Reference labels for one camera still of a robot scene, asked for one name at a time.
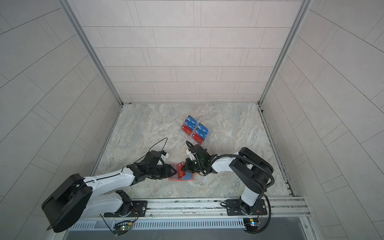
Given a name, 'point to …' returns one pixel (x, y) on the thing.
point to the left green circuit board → (121, 228)
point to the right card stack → (200, 134)
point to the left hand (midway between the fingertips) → (178, 173)
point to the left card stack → (189, 124)
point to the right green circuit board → (252, 224)
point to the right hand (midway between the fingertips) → (180, 172)
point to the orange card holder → (188, 176)
